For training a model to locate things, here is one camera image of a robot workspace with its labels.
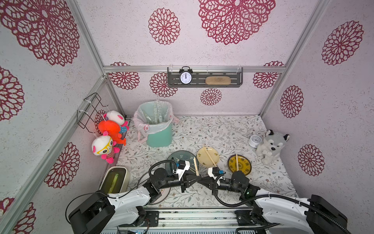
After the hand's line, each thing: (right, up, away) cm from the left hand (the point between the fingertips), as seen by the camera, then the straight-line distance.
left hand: (200, 178), depth 70 cm
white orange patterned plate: (-19, -12, +13) cm, 26 cm away
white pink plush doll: (-51, +31, +24) cm, 64 cm away
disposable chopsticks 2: (+9, +5, +25) cm, 27 cm away
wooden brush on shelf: (+13, +54, +20) cm, 59 cm away
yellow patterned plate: (+31, +1, +23) cm, 38 cm away
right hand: (-1, -1, 0) cm, 1 cm away
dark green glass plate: (-11, +6, +27) cm, 30 cm away
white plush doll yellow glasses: (-52, +15, +10) cm, 55 cm away
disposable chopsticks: (+26, +1, +22) cm, 34 cm away
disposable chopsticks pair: (-2, +7, -7) cm, 10 cm away
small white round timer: (+41, +16, +31) cm, 54 cm away
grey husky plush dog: (+42, +13, +14) cm, 46 cm away
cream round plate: (+5, +4, +25) cm, 26 cm away
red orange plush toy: (-52, +24, +18) cm, 60 cm away
